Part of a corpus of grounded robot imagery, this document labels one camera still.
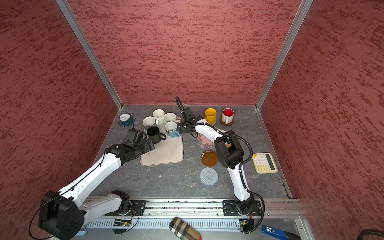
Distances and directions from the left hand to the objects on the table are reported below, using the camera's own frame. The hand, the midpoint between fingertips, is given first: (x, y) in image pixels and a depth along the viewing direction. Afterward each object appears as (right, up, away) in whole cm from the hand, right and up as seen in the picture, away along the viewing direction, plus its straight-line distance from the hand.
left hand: (147, 149), depth 84 cm
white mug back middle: (+1, +21, +23) cm, 31 cm away
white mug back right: (+10, +19, +20) cm, 29 cm away
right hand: (+19, +9, +14) cm, 26 cm away
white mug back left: (-6, +16, +20) cm, 26 cm away
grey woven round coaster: (+35, -16, +1) cm, 39 cm away
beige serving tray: (+10, -4, +10) cm, 15 cm away
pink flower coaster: (+33, +2, +16) cm, 37 cm away
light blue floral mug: (+11, +11, +14) cm, 21 cm away
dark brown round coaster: (+49, +14, +24) cm, 56 cm away
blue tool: (+65, -34, -18) cm, 76 cm away
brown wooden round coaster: (+36, -8, +9) cm, 38 cm away
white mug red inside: (+51, +20, +22) cm, 59 cm away
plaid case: (+22, -33, -18) cm, 44 cm away
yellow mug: (+38, +20, +19) cm, 47 cm away
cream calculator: (+69, -10, +5) cm, 70 cm away
